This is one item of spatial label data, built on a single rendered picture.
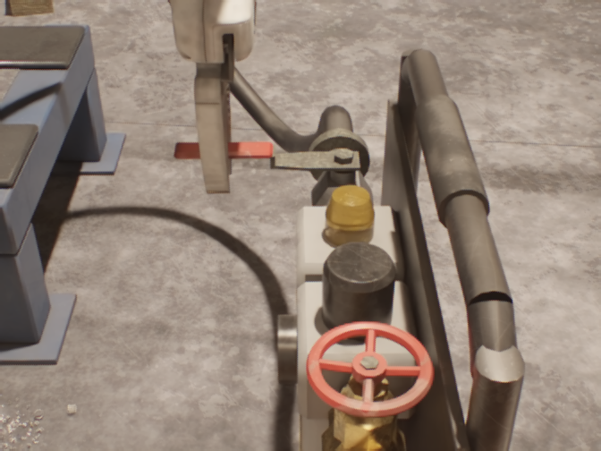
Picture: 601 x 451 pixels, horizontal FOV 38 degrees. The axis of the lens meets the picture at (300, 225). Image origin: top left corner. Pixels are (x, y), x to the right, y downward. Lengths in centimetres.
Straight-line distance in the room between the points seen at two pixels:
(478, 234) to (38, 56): 107
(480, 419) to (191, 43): 33
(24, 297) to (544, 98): 116
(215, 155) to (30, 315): 61
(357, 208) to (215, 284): 72
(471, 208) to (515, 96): 140
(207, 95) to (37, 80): 79
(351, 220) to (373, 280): 10
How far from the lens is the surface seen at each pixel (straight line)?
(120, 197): 155
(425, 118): 60
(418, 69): 67
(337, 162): 73
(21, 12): 234
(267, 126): 123
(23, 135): 124
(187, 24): 62
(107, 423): 116
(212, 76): 67
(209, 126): 67
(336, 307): 56
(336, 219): 64
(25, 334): 126
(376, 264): 56
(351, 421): 51
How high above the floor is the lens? 86
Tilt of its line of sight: 36 degrees down
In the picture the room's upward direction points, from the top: straight up
